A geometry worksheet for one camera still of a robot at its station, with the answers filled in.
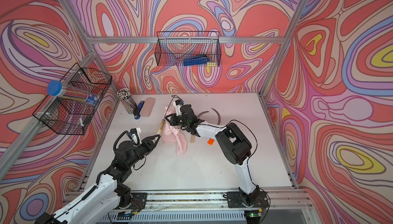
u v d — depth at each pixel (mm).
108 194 546
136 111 1056
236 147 534
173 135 863
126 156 603
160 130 802
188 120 738
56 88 628
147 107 1080
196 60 907
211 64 840
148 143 704
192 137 955
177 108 840
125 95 955
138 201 730
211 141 931
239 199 733
